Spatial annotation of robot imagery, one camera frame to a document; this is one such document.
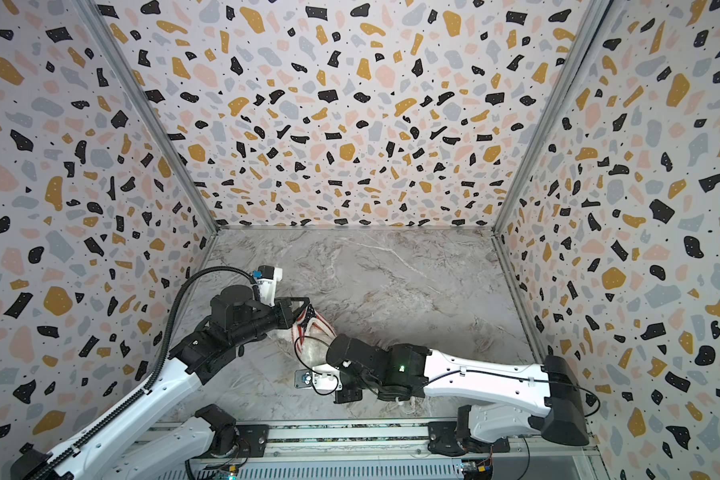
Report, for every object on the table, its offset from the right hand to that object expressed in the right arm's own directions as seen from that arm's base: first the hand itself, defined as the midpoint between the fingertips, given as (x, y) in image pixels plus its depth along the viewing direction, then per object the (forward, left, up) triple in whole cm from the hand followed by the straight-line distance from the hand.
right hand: (321, 371), depth 65 cm
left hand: (+16, +4, +6) cm, 17 cm away
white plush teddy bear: (+3, +1, +5) cm, 6 cm away
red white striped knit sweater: (+10, +6, +1) cm, 12 cm away
